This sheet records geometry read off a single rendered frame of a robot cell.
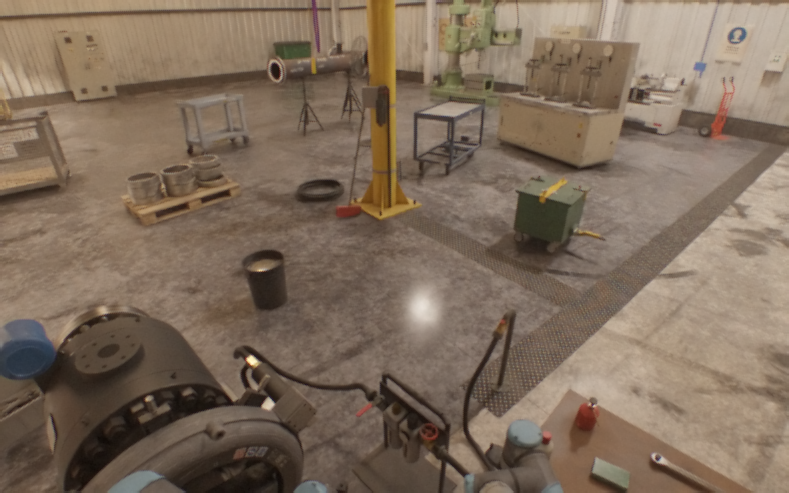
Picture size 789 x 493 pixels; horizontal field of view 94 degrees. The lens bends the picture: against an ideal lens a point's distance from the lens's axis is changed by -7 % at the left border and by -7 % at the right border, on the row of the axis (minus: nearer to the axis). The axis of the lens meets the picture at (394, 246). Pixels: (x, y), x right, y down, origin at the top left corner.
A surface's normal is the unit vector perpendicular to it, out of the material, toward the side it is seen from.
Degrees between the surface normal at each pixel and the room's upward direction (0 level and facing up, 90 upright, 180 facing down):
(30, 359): 90
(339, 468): 0
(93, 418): 23
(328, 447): 0
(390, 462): 0
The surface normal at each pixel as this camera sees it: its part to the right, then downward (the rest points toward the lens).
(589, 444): 0.00, -0.87
